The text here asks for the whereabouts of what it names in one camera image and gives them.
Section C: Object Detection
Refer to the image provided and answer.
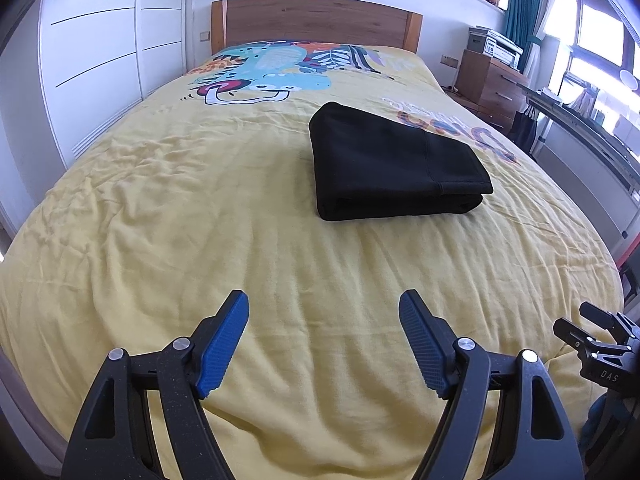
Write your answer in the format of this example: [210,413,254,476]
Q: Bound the red pole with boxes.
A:
[617,245,636,281]

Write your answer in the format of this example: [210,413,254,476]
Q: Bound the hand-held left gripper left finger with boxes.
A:
[60,289,251,480]

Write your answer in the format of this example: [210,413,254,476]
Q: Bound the grey desk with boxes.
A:
[520,82,640,191]

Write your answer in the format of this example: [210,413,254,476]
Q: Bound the black pants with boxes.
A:
[308,101,495,222]

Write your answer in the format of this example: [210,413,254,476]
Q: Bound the wooden dresser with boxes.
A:
[457,49,531,133]

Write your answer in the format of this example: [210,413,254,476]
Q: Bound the teal curtain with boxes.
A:
[501,0,546,71]

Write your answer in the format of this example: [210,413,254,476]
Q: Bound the wooden bed frame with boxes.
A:
[0,350,76,466]

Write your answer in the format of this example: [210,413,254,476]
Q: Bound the yellow printed blanket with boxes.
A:
[0,44,626,480]

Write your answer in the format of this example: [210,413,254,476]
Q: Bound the white radiator cover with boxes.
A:
[530,115,631,236]

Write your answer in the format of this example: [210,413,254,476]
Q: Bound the white wardrobe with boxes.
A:
[37,0,188,171]

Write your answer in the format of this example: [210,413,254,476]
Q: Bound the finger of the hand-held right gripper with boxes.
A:
[580,302,640,343]
[552,317,640,386]

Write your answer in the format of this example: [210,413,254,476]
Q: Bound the wooden headboard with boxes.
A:
[211,0,425,56]

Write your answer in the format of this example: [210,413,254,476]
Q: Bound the black bag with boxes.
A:
[510,105,543,153]

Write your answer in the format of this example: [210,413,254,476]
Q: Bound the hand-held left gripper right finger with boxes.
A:
[398,289,586,480]

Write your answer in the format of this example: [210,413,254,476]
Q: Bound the white printer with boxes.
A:
[467,26,524,68]

